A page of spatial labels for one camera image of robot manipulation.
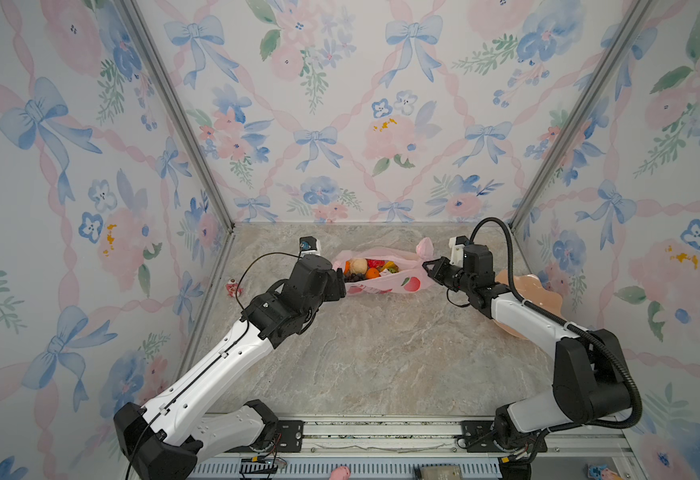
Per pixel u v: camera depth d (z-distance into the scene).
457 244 0.81
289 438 0.74
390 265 1.02
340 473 0.68
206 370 0.42
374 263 1.03
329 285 0.55
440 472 0.66
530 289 1.00
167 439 0.38
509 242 0.64
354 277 1.00
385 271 0.82
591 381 0.44
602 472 0.68
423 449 0.73
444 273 0.78
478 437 0.73
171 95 0.82
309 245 0.62
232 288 0.97
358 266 1.01
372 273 1.01
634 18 0.69
